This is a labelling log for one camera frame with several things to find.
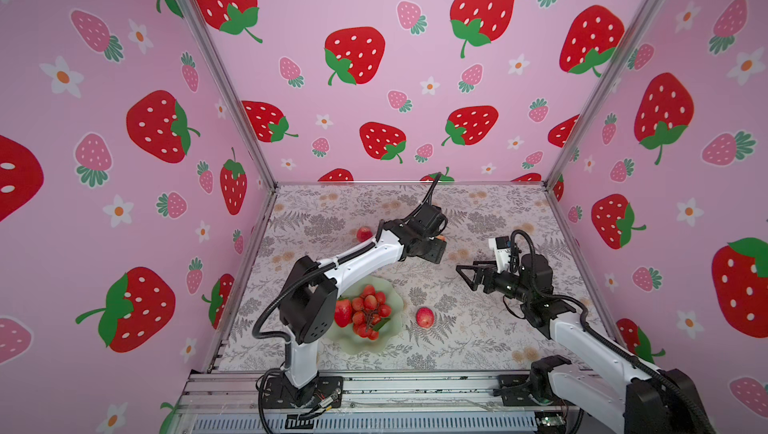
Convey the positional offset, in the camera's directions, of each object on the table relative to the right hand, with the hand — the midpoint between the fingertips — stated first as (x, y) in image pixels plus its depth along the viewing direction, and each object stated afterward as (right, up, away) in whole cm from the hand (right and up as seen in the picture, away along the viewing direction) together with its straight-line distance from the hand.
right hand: (465, 267), depth 81 cm
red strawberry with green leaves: (-34, -12, -1) cm, 36 cm away
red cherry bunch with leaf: (-26, -13, +1) cm, 29 cm away
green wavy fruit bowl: (-33, -20, 0) cm, 38 cm away
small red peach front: (-11, -15, +2) cm, 19 cm away
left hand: (-8, +5, +6) cm, 11 cm away
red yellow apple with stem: (-3, +7, +19) cm, 21 cm away
